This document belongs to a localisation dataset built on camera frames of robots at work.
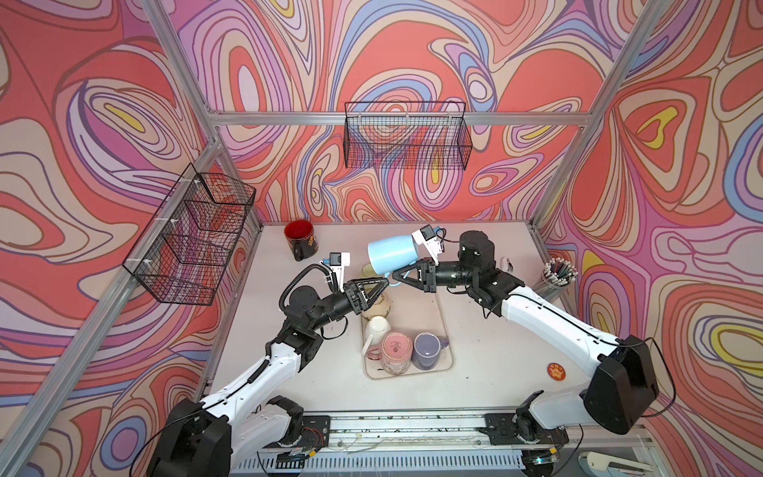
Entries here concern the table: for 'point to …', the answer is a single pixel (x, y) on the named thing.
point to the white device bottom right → (602, 465)
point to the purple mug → (426, 350)
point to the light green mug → (368, 271)
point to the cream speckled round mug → (381, 307)
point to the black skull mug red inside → (301, 238)
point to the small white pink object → (506, 264)
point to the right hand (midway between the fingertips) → (397, 282)
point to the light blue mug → (384, 255)
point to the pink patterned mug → (394, 354)
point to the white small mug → (380, 327)
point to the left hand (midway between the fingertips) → (388, 286)
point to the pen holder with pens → (557, 273)
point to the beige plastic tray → (411, 313)
